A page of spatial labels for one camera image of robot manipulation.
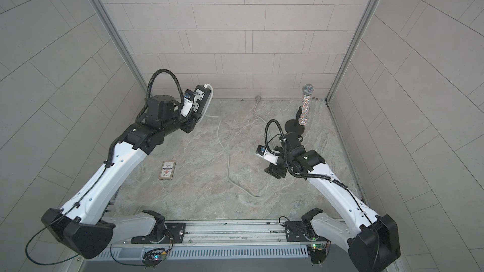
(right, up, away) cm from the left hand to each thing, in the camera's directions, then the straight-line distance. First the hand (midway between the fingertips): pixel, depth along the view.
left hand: (198, 109), depth 73 cm
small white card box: (-18, -28, +13) cm, 36 cm away
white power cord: (+6, -19, +23) cm, 31 cm away
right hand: (+29, -21, +6) cm, 36 cm away
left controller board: (-14, -53, -8) cm, 55 cm away
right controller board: (+46, -53, -5) cm, 70 cm away
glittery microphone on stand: (+46, -8, +25) cm, 53 cm away
